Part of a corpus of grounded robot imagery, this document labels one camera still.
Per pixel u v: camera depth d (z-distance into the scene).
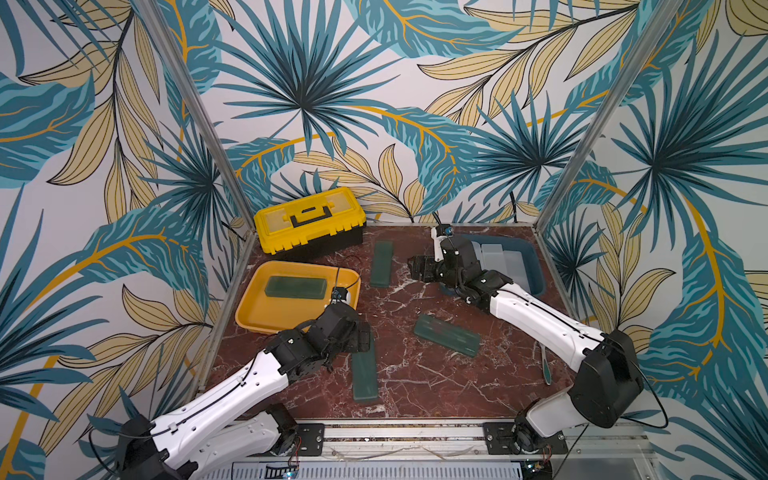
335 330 0.55
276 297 0.99
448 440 0.75
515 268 1.05
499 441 0.73
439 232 0.73
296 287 0.98
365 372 0.84
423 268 0.73
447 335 0.91
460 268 0.61
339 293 0.67
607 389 0.42
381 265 1.08
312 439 0.73
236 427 0.56
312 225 0.97
